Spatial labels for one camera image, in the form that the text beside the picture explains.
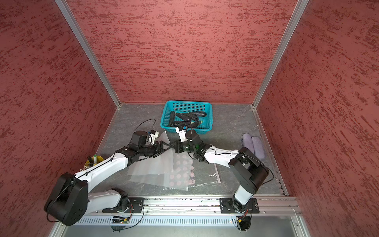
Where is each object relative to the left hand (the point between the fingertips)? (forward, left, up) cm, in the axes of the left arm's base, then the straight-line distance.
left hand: (167, 151), depth 83 cm
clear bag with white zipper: (-8, -20, -10) cm, 24 cm away
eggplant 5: (+26, -16, -9) cm, 32 cm away
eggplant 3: (+31, -15, -7) cm, 35 cm away
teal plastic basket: (+47, -9, -12) cm, 49 cm away
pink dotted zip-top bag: (-9, -9, -11) cm, 16 cm away
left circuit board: (-32, +24, -14) cm, 42 cm away
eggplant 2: (+25, -6, -7) cm, 27 cm away
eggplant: (+32, +2, -8) cm, 33 cm away
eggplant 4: (+35, -19, -7) cm, 41 cm away
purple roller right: (+8, -58, -9) cm, 59 cm away
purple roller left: (+11, -52, -9) cm, 53 cm away
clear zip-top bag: (-7, +7, -12) cm, 15 cm away
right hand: (+2, -1, +1) cm, 2 cm away
